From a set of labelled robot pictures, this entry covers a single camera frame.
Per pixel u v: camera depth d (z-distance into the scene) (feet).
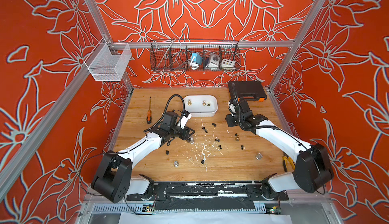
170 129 2.20
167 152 2.81
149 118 3.27
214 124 3.21
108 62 3.07
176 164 2.62
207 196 2.39
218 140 2.98
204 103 3.60
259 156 2.68
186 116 2.49
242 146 2.89
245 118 2.11
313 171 1.34
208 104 3.53
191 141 2.93
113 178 1.37
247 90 3.71
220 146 2.88
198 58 2.90
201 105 3.62
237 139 2.98
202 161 2.71
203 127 3.15
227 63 3.10
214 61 2.96
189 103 3.58
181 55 3.29
